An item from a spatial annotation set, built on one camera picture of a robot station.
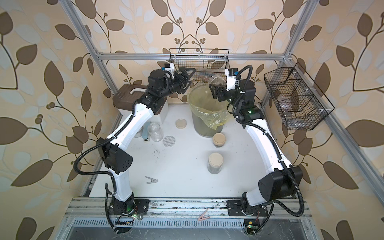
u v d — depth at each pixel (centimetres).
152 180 83
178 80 63
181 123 108
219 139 92
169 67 68
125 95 100
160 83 58
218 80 69
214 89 69
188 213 74
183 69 63
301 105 73
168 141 99
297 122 64
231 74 58
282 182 40
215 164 77
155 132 94
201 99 104
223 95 63
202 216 71
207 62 95
